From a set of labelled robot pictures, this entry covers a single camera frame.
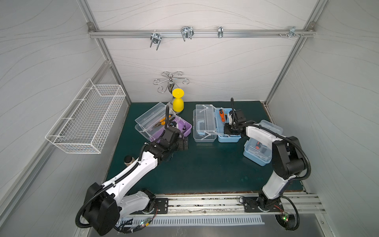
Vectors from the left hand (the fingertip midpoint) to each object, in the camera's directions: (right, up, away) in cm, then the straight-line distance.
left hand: (178, 140), depth 81 cm
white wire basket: (-43, +9, -12) cm, 45 cm away
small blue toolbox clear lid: (+17, +8, +29) cm, 35 cm away
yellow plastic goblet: (-2, +23, +15) cm, 27 cm away
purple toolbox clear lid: (-19, +8, +12) cm, 24 cm away
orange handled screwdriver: (+28, +14, +20) cm, 38 cm away
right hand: (+29, +5, +15) cm, 33 cm away
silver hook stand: (-7, +34, +15) cm, 38 cm away
